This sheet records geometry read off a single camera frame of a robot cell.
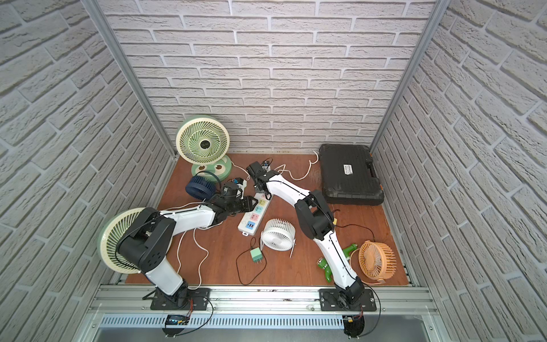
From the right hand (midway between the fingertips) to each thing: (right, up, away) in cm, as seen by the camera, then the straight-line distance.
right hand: (268, 185), depth 102 cm
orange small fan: (+41, -26, -28) cm, 56 cm away
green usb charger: (-4, -27, -20) cm, 34 cm away
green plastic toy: (+22, -29, -23) cm, 43 cm away
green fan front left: (-51, -16, -34) cm, 63 cm away
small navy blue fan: (-30, -1, -10) cm, 31 cm away
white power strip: (-7, -16, -12) cm, 21 cm away
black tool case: (+39, +5, -1) cm, 39 cm away
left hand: (-8, -5, -8) cm, 12 cm away
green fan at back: (-28, +20, -11) cm, 36 cm away
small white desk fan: (+5, -19, -21) cm, 29 cm away
